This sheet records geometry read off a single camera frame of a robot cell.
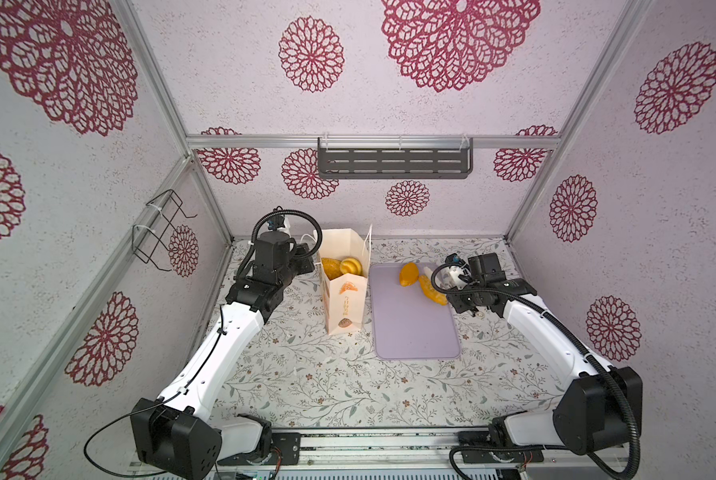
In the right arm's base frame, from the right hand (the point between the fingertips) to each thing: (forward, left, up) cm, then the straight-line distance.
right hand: (457, 288), depth 85 cm
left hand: (+1, +42, +13) cm, 44 cm away
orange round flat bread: (+14, +12, -12) cm, 22 cm away
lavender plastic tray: (-2, +12, -17) cm, 21 cm away
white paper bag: (-5, +32, +1) cm, 33 cm away
